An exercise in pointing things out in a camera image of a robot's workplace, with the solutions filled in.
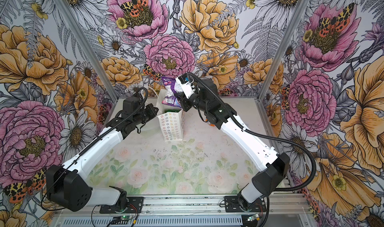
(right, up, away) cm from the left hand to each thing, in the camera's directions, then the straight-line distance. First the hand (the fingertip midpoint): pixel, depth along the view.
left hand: (159, 113), depth 82 cm
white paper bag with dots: (+7, -6, +2) cm, 9 cm away
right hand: (+11, +7, -13) cm, 19 cm away
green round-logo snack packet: (+4, +2, +18) cm, 18 cm away
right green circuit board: (+48, -49, -10) cm, 69 cm away
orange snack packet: (+30, -8, +23) cm, 39 cm away
